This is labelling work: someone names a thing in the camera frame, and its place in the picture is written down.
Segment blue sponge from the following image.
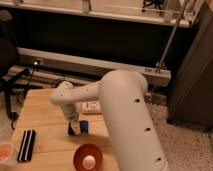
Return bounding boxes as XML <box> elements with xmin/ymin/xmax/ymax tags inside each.
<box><xmin>67</xmin><ymin>120</ymin><xmax>90</xmax><ymax>136</ymax></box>

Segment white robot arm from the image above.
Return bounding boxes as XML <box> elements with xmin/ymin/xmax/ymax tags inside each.
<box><xmin>50</xmin><ymin>70</ymin><xmax>171</xmax><ymax>171</ymax></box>

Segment white bottle lying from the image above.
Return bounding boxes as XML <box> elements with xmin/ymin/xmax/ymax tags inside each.
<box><xmin>82</xmin><ymin>101</ymin><xmax>101</xmax><ymax>114</ymax></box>

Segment red bowl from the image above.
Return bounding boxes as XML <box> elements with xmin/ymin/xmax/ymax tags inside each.
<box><xmin>73</xmin><ymin>144</ymin><xmax>103</xmax><ymax>171</ymax></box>

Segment black white striped eraser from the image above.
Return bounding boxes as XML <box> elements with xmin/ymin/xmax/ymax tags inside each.
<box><xmin>17</xmin><ymin>130</ymin><xmax>36</xmax><ymax>162</ymax></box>

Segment clear cup orange content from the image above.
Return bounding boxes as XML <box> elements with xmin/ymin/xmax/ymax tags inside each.
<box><xmin>0</xmin><ymin>142</ymin><xmax>16</xmax><ymax>166</ymax></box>

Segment black office chair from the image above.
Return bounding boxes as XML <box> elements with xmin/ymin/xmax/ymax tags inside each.
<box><xmin>0</xmin><ymin>10</ymin><xmax>40</xmax><ymax>119</ymax></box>

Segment metal pole stand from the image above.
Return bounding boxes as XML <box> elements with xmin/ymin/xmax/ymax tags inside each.
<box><xmin>155</xmin><ymin>0</ymin><xmax>190</xmax><ymax>73</ymax></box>

